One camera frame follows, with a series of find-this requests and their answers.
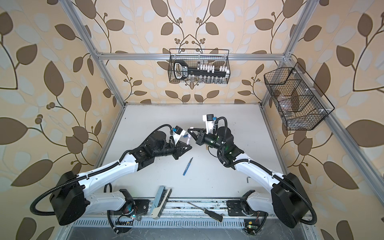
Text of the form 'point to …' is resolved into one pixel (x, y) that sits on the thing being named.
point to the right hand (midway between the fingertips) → (188, 132)
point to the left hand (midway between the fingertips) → (191, 146)
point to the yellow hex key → (247, 179)
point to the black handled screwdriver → (211, 213)
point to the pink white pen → (189, 136)
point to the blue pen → (187, 166)
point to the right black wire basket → (301, 104)
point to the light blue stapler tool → (160, 202)
